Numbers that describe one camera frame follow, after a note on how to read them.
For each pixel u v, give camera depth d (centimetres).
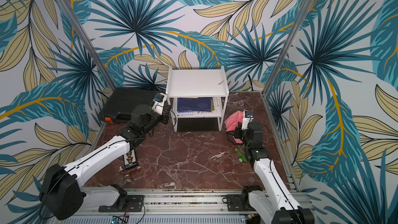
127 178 78
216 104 89
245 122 70
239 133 73
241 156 88
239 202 74
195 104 88
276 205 42
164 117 69
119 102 103
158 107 65
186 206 73
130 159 86
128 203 71
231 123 87
